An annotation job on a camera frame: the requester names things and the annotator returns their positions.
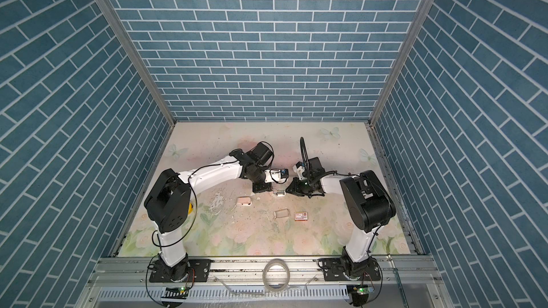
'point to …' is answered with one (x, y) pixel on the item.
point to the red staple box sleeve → (300, 216)
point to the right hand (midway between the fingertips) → (285, 189)
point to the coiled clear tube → (265, 283)
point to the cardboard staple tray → (281, 213)
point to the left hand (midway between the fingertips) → (270, 185)
